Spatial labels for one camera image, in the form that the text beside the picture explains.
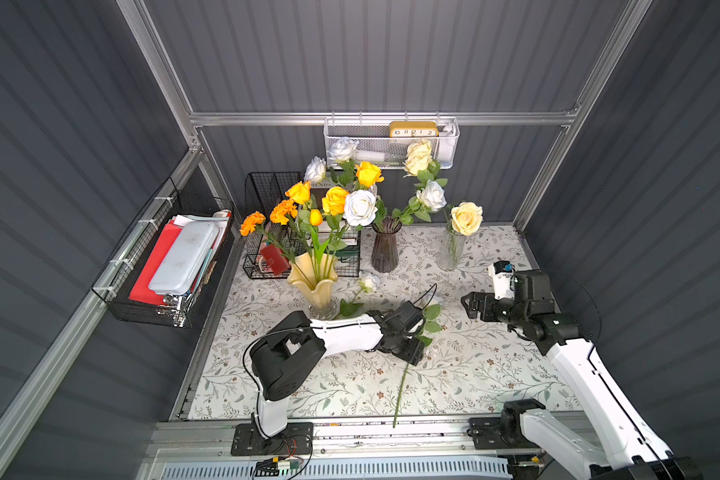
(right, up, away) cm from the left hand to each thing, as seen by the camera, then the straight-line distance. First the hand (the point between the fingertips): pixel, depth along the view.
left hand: (417, 357), depth 85 cm
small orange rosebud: (-28, +33, -3) cm, 43 cm away
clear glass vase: (+15, +31, +18) cm, 38 cm away
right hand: (+17, +18, -7) cm, 26 cm away
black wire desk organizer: (-54, +54, +27) cm, 81 cm away
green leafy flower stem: (+5, +11, +7) cm, 14 cm away
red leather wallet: (-45, +29, +14) cm, 55 cm away
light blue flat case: (-58, +29, -15) cm, 66 cm away
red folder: (-65, +21, -19) cm, 71 cm away
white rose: (-14, +20, +14) cm, 29 cm away
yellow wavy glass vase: (-30, +24, +1) cm, 38 cm away
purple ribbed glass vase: (-8, +31, +12) cm, 35 cm away
